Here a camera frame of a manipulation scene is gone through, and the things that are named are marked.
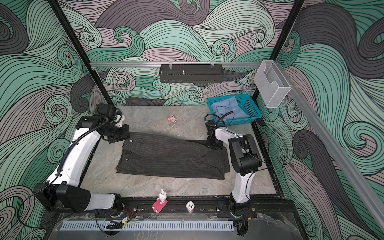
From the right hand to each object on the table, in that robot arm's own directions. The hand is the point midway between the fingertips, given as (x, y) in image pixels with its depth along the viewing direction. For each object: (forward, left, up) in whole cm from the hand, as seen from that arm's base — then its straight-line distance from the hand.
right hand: (213, 146), depth 97 cm
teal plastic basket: (+39, -28, +5) cm, 48 cm away
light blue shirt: (+29, -8, +7) cm, 31 cm away
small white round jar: (-36, +15, +7) cm, 40 cm away
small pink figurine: (+22, +29, +3) cm, 37 cm away
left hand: (-6, +47, +23) cm, 53 cm away
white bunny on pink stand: (-35, +30, +6) cm, 46 cm away
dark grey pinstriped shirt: (-12, +38, +11) cm, 41 cm away
